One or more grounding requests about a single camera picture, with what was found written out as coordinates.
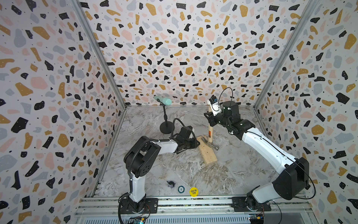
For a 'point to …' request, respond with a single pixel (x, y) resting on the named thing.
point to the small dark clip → (171, 184)
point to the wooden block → (207, 152)
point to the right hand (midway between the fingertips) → (209, 112)
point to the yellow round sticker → (194, 192)
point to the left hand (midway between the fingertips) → (203, 143)
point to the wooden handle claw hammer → (210, 142)
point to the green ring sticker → (181, 189)
